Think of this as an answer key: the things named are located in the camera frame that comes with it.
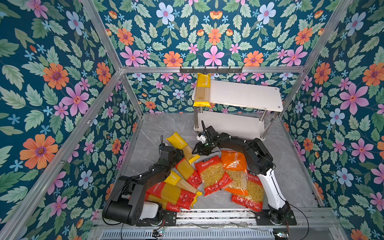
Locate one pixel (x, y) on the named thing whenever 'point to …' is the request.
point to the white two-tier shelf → (230, 107)
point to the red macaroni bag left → (213, 177)
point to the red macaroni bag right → (254, 200)
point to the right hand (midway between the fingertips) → (198, 149)
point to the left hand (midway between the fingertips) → (182, 151)
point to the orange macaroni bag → (235, 164)
